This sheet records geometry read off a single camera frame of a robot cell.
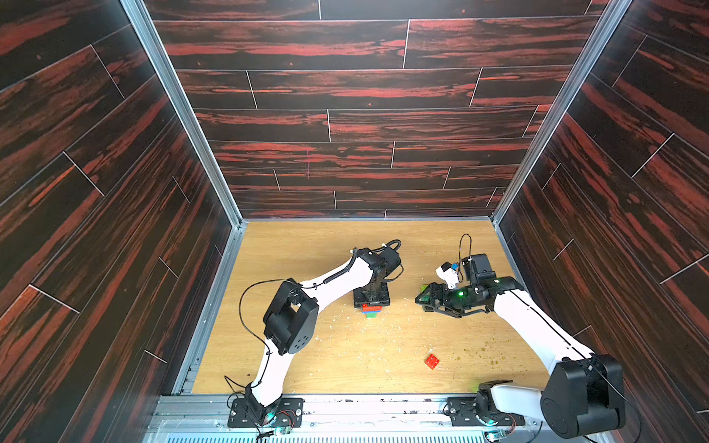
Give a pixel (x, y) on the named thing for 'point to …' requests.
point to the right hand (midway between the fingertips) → (430, 302)
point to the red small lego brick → (432, 361)
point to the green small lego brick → (371, 315)
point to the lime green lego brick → (424, 287)
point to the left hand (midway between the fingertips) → (380, 307)
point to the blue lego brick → (376, 311)
